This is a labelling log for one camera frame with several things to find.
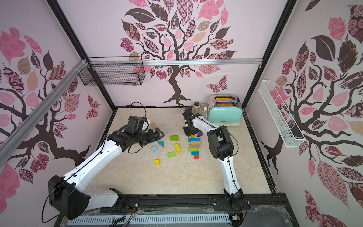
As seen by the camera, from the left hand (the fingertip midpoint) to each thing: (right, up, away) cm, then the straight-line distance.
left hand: (157, 139), depth 78 cm
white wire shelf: (+66, +7, -11) cm, 67 cm away
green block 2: (+21, -9, +17) cm, 28 cm away
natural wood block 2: (+22, -7, +17) cm, 29 cm away
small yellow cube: (-2, -16, +9) cm, 18 cm away
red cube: (+23, -14, +14) cm, 30 cm away
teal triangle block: (-1, -5, +18) cm, 19 cm away
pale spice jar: (+25, +21, +32) cm, 45 cm away
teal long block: (+22, -3, +20) cm, 29 cm away
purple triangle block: (+27, +1, +22) cm, 35 cm away
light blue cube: (-5, -8, +14) cm, 17 cm away
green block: (+8, -2, +23) cm, 24 cm away
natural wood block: (+23, -6, +20) cm, 32 cm away
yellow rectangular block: (+11, -8, +14) cm, 20 cm away
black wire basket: (-47, +51, +43) cm, 81 cm away
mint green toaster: (+44, +18, +18) cm, 51 cm away
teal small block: (+21, -11, +15) cm, 28 cm away
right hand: (+20, +1, +23) cm, 30 cm away
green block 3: (+6, -12, +14) cm, 20 cm away
